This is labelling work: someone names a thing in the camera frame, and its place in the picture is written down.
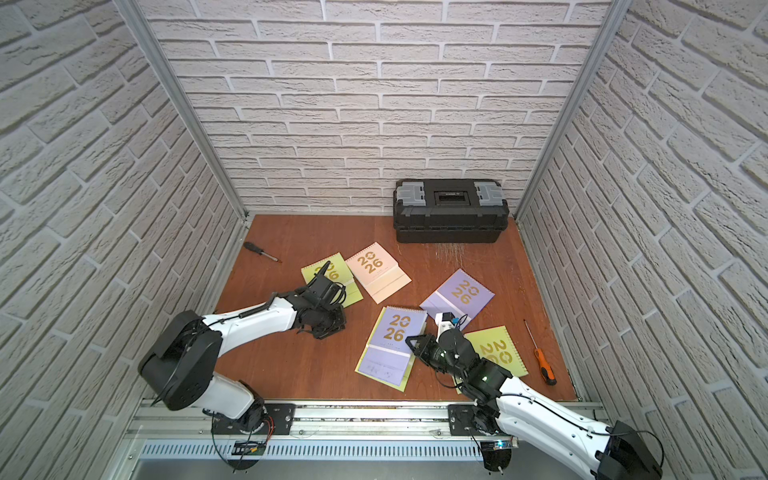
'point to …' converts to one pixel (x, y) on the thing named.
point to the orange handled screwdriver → (546, 369)
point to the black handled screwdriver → (253, 247)
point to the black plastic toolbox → (449, 211)
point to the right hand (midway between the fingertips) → (408, 341)
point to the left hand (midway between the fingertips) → (353, 322)
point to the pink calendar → (378, 272)
